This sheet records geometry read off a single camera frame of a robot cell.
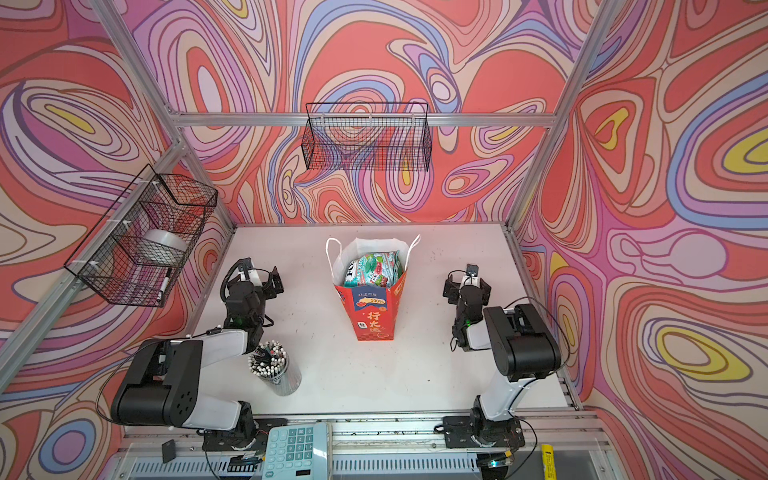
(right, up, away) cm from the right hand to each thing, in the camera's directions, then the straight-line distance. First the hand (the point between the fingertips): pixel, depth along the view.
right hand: (467, 282), depth 96 cm
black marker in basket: (-81, +2, -24) cm, 85 cm away
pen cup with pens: (-53, -16, -29) cm, 62 cm away
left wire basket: (-86, +10, -26) cm, 91 cm away
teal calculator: (-48, -37, -27) cm, 66 cm away
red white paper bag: (-31, -6, -18) cm, 36 cm away
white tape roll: (-80, +11, -26) cm, 85 cm away
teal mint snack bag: (-29, +5, -16) cm, 34 cm away
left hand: (-64, +4, -6) cm, 65 cm away
